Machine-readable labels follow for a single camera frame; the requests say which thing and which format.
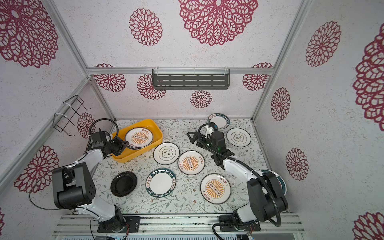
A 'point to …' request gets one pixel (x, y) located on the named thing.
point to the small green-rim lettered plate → (222, 121)
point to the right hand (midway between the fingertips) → (192, 133)
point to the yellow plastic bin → (128, 154)
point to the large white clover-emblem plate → (166, 153)
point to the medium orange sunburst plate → (191, 162)
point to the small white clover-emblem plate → (239, 137)
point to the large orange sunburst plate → (215, 188)
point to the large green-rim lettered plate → (160, 182)
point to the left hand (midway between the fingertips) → (129, 143)
